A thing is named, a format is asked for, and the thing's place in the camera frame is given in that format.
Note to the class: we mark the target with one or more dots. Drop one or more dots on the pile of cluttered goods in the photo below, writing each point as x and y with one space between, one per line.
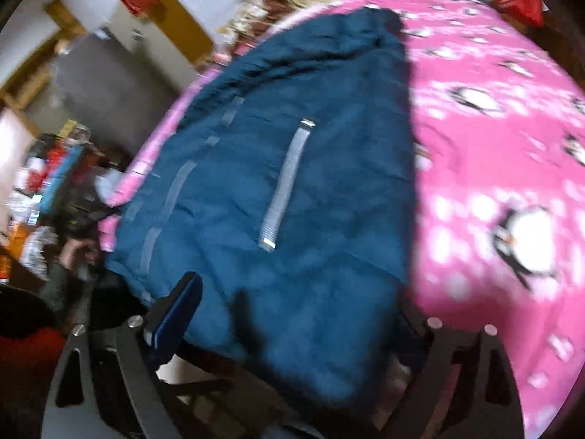
50 187

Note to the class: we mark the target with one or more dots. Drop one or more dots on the brown floral cloth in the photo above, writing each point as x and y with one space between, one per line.
256 18

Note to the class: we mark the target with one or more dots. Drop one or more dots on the person's red clothing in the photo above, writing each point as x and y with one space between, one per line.
27 375

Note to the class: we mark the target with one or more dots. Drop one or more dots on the teal puffer jacket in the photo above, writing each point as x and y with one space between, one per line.
297 201

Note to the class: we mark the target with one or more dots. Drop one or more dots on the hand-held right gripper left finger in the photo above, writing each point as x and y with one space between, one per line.
179 311

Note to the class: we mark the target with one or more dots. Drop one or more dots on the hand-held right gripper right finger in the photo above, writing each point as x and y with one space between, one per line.
457 352

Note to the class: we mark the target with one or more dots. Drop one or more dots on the grey refrigerator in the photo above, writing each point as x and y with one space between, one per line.
119 87

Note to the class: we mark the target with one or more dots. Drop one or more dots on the person's left hand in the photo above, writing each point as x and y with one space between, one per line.
75 252

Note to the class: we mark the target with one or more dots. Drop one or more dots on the pink penguin print blanket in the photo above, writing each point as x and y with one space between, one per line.
493 155

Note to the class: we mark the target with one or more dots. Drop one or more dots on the wooden frame post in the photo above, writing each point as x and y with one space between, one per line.
185 18

